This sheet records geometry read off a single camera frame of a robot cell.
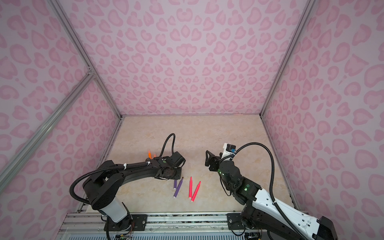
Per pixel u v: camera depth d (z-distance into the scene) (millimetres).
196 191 823
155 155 974
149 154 977
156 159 644
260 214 605
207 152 712
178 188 839
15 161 530
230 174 516
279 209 460
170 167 666
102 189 445
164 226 723
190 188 838
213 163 641
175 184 858
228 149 619
